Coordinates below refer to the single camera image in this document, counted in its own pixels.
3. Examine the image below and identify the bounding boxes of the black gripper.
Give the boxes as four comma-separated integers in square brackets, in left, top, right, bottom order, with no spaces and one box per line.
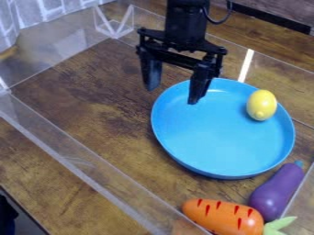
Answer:
[136,28,227,105]

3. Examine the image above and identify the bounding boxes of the purple toy eggplant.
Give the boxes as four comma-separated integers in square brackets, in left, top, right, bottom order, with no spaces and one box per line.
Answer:
[247,161,304,222]

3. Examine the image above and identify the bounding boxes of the orange toy carrot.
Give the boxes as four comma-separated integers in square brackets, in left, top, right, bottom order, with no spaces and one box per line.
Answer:
[181,198,296,235]

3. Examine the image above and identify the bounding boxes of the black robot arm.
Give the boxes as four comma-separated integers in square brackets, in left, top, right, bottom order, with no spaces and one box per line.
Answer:
[136,0,231,105]

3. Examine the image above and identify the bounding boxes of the yellow toy lemon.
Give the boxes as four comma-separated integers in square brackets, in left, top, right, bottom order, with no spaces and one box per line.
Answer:
[247,89,276,121]

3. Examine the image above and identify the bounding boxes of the white patterned curtain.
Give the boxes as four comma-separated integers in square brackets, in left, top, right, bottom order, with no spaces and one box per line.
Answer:
[0,0,113,53]

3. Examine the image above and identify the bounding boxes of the clear acrylic enclosure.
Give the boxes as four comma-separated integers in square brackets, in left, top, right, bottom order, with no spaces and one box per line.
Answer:
[0,0,314,235]

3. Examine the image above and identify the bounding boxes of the black cable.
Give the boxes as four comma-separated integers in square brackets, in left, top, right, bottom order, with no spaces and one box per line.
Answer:
[201,0,232,26]

